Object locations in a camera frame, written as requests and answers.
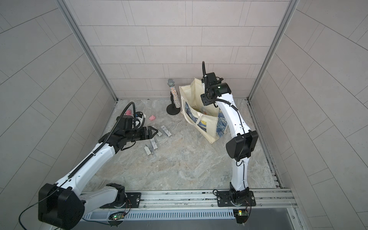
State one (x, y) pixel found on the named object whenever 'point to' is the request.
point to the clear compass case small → (147, 150)
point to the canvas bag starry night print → (207, 120)
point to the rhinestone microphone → (171, 83)
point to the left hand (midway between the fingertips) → (156, 130)
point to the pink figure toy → (128, 112)
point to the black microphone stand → (171, 109)
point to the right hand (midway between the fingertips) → (208, 98)
